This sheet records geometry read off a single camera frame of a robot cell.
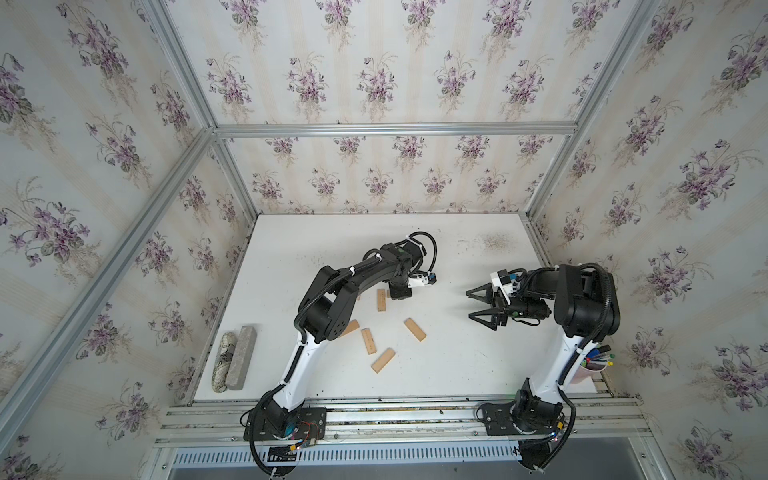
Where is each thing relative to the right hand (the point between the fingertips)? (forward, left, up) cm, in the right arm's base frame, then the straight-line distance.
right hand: (475, 308), depth 86 cm
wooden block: (+6, +28, -7) cm, 29 cm away
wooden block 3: (-8, +31, -6) cm, 33 cm away
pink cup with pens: (-15, -27, +1) cm, 31 cm away
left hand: (+11, +22, -8) cm, 26 cm away
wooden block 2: (-4, +17, -8) cm, 19 cm away
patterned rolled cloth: (-18, +69, -1) cm, 71 cm away
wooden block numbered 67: (-3, +37, -8) cm, 38 cm away
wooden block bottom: (-13, +27, -7) cm, 31 cm away
